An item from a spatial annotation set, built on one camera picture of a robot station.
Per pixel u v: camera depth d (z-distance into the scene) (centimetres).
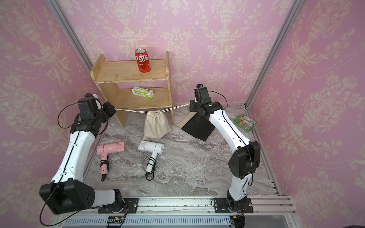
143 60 72
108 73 78
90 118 56
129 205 74
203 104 62
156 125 87
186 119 113
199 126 106
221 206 73
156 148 90
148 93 94
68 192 39
